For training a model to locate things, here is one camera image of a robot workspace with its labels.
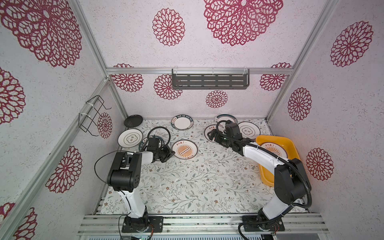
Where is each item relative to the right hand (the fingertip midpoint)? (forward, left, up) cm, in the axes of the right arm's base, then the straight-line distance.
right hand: (212, 133), depth 89 cm
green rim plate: (+31, -14, -16) cm, 38 cm away
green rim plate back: (+24, +22, -16) cm, 36 cm away
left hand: (-5, +24, -15) cm, 29 cm away
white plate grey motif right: (+19, -30, -18) cm, 39 cm away
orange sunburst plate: (-1, +17, -16) cm, 23 cm away
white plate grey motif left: (+8, +59, -16) cm, 61 cm away
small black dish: (+27, +62, -18) cm, 70 cm away
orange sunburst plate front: (+2, -44, -17) cm, 47 cm away
